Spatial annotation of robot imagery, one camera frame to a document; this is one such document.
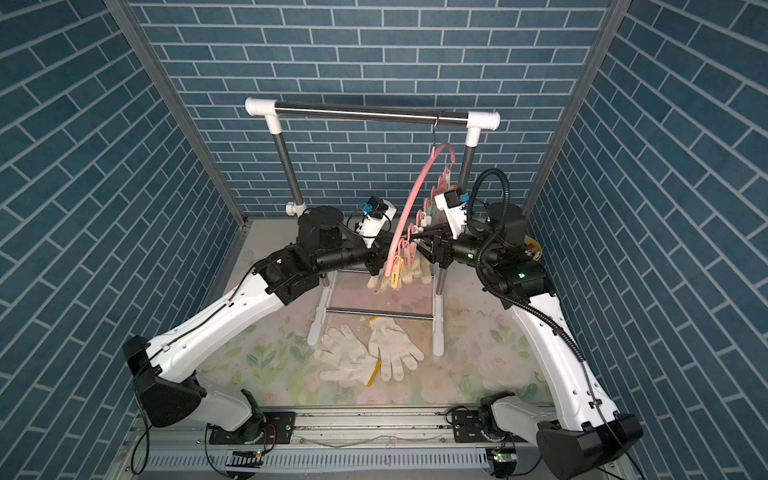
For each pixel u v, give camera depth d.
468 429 0.74
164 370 0.39
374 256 0.55
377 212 0.51
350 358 0.85
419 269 0.73
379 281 0.68
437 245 0.54
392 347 0.87
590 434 0.36
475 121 0.49
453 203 0.54
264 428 0.72
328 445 0.72
